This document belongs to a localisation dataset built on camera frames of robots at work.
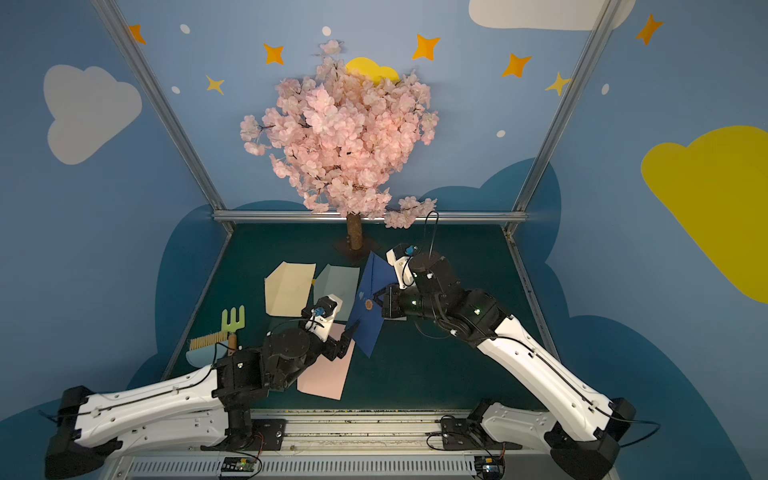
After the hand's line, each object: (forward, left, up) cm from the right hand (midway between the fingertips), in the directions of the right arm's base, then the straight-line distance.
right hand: (377, 294), depth 65 cm
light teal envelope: (+25, +17, -34) cm, 45 cm away
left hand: (-2, +8, -5) cm, 9 cm away
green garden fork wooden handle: (+4, +48, -30) cm, 57 cm away
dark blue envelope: (-3, +2, -4) cm, 6 cm away
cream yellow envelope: (+20, +35, -32) cm, 52 cm away
